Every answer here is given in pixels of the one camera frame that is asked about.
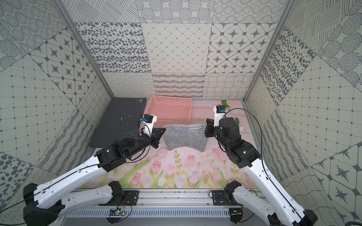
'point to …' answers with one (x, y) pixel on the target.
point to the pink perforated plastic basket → (169, 110)
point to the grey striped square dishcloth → (186, 136)
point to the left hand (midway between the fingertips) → (162, 123)
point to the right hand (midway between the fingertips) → (207, 122)
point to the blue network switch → (121, 113)
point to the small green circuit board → (116, 212)
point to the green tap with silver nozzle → (224, 102)
